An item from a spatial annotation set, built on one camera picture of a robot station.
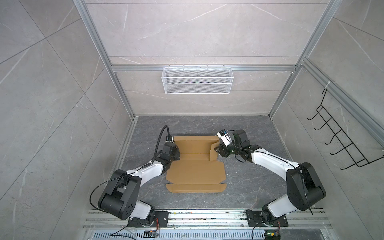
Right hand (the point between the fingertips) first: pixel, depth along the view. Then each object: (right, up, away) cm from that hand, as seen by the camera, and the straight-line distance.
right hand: (218, 145), depth 90 cm
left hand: (-27, -1, +3) cm, 27 cm away
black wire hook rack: (+52, -2, -31) cm, 60 cm away
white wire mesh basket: (-12, +43, +11) cm, 46 cm away
